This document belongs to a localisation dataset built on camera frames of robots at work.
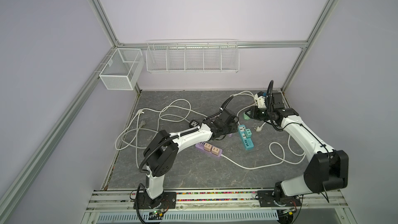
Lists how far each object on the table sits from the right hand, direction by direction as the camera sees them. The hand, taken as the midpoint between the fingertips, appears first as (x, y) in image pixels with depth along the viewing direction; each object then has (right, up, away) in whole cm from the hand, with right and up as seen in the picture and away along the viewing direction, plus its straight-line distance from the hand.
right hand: (248, 113), depth 85 cm
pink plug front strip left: (-22, -19, -1) cm, 29 cm away
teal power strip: (+2, -18, +6) cm, 19 cm away
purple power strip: (-8, -14, +10) cm, 19 cm away
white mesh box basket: (-81, +27, +19) cm, 88 cm away
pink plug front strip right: (-18, -20, -3) cm, 27 cm away
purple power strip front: (-27, -19, +3) cm, 33 cm away
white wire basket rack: (-16, +38, +19) cm, 45 cm away
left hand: (-6, -9, -1) cm, 11 cm away
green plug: (-1, -2, -1) cm, 3 cm away
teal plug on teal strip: (+1, -12, +4) cm, 13 cm away
